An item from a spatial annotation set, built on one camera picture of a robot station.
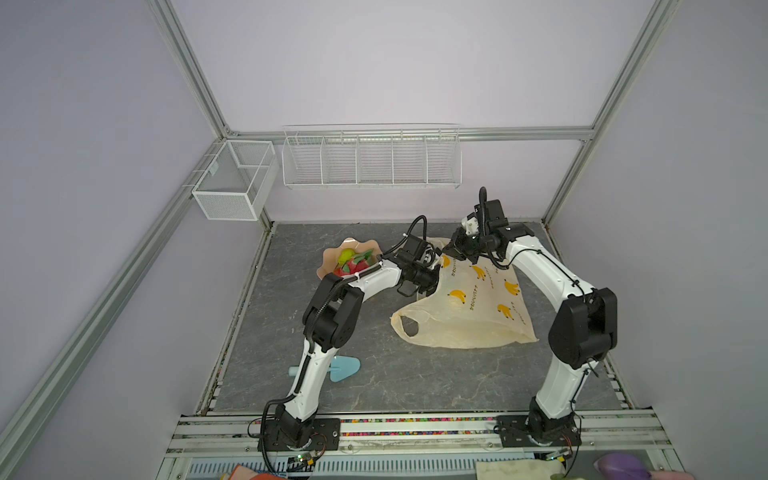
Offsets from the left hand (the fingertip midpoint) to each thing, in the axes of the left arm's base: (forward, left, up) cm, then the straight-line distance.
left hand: (459, 293), depth 88 cm
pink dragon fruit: (+14, +30, -1) cm, 33 cm away
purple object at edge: (-43, -32, -11) cm, 55 cm away
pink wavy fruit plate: (+22, +41, -6) cm, 47 cm away
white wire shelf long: (+48, +7, +16) cm, 51 cm away
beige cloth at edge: (-42, -7, -9) cm, 44 cm away
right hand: (+10, +4, +8) cm, 14 cm away
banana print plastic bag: (-6, -1, +4) cm, 8 cm away
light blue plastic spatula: (-16, +36, -9) cm, 40 cm away
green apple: (+20, +35, -5) cm, 41 cm away
